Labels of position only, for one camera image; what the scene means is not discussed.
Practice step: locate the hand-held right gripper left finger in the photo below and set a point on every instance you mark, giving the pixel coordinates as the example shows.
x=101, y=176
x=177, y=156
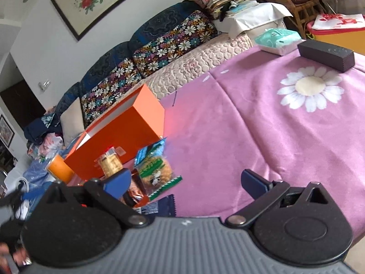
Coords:
x=117, y=181

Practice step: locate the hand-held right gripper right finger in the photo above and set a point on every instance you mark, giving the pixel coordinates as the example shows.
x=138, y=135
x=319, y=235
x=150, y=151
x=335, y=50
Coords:
x=253, y=185

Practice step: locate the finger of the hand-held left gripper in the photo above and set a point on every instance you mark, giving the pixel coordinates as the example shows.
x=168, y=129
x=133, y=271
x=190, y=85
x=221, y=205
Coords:
x=34, y=194

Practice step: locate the clear peanut candy packet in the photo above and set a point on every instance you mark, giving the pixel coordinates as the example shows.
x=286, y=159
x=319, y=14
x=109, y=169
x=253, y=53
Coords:
x=109, y=164

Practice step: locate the dark brown snack packet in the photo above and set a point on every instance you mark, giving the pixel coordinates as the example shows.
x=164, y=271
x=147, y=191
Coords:
x=134, y=191

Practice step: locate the green cookie snack packet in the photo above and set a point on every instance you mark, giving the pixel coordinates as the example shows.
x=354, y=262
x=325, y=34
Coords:
x=154, y=168

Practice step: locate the orange cardboard box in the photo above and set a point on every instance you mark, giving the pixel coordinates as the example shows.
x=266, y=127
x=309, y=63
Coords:
x=128, y=131

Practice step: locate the navy snack packet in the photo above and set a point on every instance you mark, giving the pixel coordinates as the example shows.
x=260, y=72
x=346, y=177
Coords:
x=162, y=207

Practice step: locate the person's left hand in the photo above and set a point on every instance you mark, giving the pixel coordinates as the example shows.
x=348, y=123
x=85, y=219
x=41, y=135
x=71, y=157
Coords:
x=17, y=255

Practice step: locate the blue striped cloth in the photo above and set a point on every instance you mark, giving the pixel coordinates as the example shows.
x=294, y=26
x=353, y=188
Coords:
x=34, y=174

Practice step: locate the purple daisy tablecloth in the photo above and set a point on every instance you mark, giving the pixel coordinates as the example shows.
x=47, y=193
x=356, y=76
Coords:
x=256, y=148

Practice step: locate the orange plastic cup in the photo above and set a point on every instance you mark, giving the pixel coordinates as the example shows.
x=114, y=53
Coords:
x=61, y=168

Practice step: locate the pink floral cloth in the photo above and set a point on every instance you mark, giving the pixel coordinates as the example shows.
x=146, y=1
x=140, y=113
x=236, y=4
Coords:
x=50, y=144

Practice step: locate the dark blue clothes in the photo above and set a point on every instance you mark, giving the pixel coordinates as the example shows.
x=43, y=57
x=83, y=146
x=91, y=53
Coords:
x=37, y=128

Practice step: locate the beige pillow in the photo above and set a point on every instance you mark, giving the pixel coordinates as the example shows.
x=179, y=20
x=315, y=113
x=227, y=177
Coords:
x=72, y=120

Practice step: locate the floral cushion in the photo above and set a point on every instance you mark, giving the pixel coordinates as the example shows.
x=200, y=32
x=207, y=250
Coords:
x=111, y=88
x=176, y=42

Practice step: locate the beige quilted sofa cover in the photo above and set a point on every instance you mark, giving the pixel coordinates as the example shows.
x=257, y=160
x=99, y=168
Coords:
x=185, y=68

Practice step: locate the teal tissue pack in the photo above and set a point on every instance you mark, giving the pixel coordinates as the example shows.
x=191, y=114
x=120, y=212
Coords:
x=278, y=38

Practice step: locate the black speaker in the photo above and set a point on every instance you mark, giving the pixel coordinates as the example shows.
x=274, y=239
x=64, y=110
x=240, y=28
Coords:
x=325, y=52

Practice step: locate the dark blue sofa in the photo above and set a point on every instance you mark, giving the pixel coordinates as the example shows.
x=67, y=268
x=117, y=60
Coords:
x=159, y=20

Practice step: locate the yellow bin with red lid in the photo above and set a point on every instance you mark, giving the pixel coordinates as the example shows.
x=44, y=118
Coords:
x=339, y=40

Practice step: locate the white paper covered box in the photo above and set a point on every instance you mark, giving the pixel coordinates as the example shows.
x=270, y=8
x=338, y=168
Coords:
x=256, y=14

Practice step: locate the wicker chair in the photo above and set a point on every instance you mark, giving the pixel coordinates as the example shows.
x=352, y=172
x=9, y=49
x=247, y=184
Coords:
x=302, y=8

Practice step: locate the white red printed bag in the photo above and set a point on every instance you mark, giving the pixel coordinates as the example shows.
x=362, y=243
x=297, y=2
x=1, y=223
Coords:
x=339, y=21

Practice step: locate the framed wall picture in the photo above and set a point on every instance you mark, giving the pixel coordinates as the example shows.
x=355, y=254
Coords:
x=5, y=131

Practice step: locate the wall switch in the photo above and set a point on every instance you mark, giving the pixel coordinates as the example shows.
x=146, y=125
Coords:
x=44, y=85

